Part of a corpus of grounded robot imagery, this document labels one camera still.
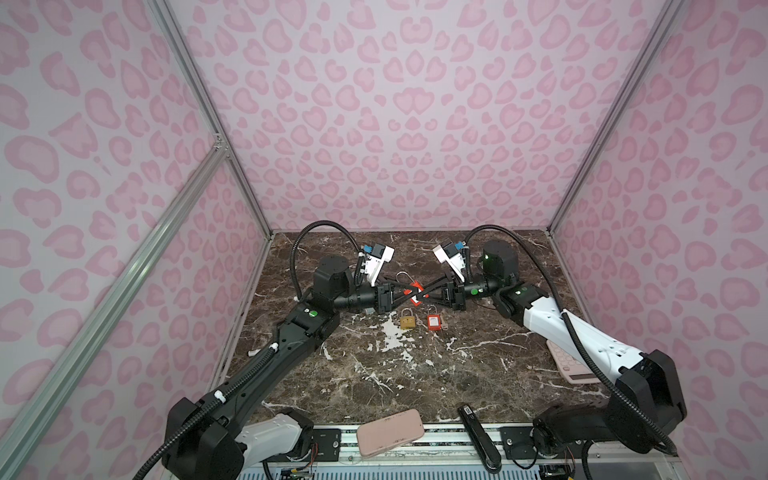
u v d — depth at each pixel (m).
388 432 0.74
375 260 0.62
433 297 0.66
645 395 0.41
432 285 0.66
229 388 0.43
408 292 0.65
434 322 0.93
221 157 0.88
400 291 0.65
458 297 0.62
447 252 0.63
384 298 0.60
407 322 0.93
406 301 0.65
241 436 0.43
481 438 0.72
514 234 1.20
